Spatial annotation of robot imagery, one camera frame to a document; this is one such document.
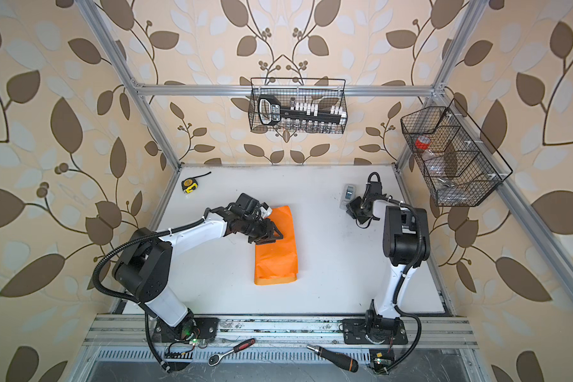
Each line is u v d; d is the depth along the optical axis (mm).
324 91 909
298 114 839
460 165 728
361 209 791
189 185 1102
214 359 692
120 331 769
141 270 461
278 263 824
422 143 876
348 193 1048
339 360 680
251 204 737
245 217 737
